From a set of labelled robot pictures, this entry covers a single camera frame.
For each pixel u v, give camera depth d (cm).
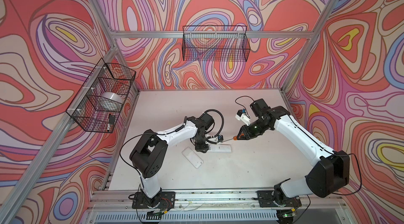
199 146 77
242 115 73
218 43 96
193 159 86
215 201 74
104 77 74
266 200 73
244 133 68
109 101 70
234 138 78
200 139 73
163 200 73
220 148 86
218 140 77
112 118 72
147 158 46
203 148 77
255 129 67
